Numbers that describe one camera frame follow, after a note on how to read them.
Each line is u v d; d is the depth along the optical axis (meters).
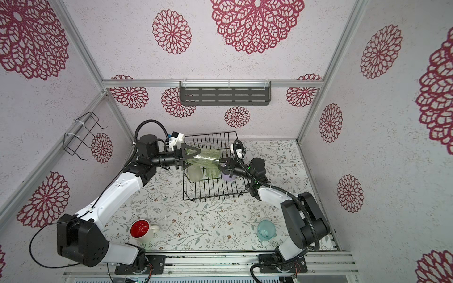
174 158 0.66
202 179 0.99
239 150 0.75
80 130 0.78
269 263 0.73
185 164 0.72
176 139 0.70
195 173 0.97
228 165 0.70
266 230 0.83
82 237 0.40
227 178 0.99
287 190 0.53
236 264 0.76
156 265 0.73
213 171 1.04
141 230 0.81
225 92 0.97
